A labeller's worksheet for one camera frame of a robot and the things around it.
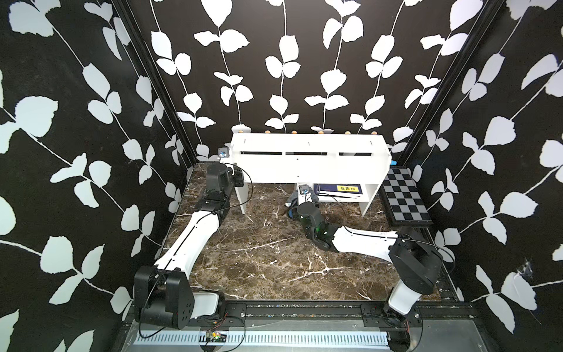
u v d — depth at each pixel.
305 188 0.72
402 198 1.01
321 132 0.85
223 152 0.67
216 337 0.71
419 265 0.46
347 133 0.85
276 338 0.70
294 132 0.85
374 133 0.85
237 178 0.72
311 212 0.63
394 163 1.23
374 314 0.74
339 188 0.91
